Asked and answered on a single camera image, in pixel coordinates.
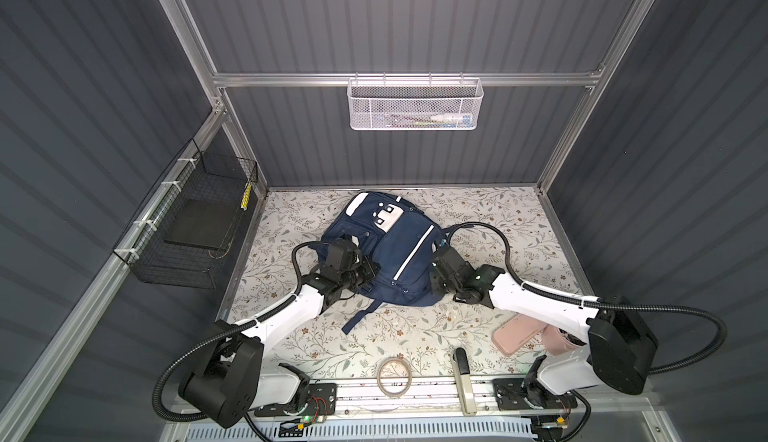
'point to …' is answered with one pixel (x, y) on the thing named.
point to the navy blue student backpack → (401, 234)
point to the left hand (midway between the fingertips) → (381, 264)
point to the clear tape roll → (390, 359)
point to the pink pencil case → (516, 332)
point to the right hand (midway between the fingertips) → (436, 278)
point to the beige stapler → (465, 381)
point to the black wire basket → (183, 235)
